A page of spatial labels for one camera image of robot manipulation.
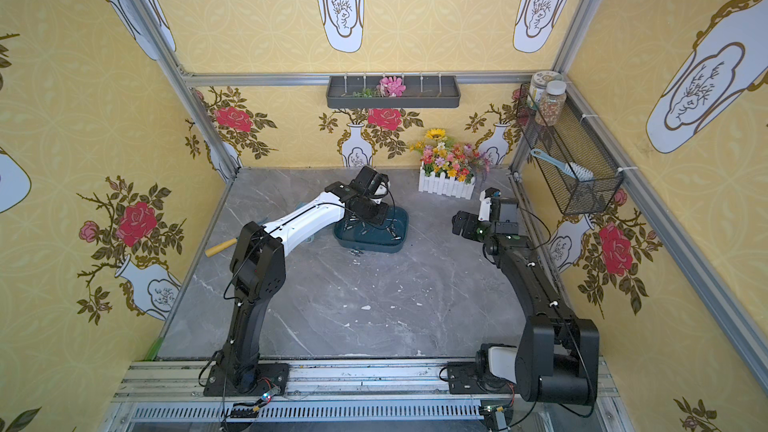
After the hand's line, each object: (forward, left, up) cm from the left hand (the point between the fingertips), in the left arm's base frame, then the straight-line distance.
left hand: (373, 210), depth 96 cm
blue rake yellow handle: (-8, +53, -10) cm, 55 cm away
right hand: (-8, -30, +5) cm, 32 cm away
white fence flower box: (+14, -26, +5) cm, 29 cm away
